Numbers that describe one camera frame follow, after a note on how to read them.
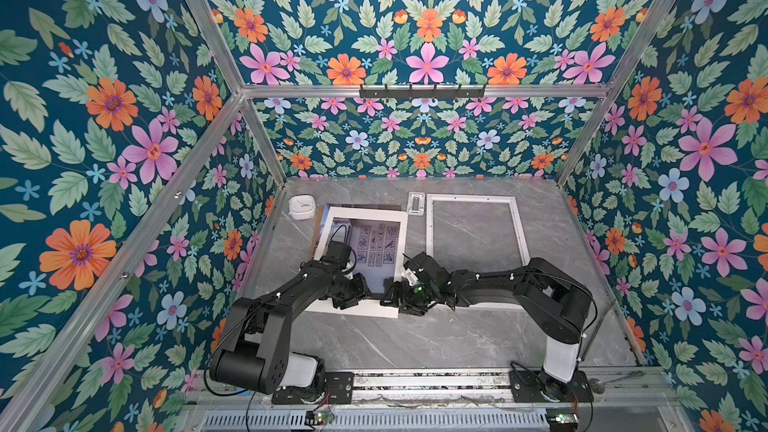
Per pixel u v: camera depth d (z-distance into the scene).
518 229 1.03
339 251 0.74
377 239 1.02
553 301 0.50
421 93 0.93
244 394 0.44
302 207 1.08
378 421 0.77
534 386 0.73
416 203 1.11
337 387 0.74
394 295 0.78
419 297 0.76
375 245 1.01
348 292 0.77
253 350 0.43
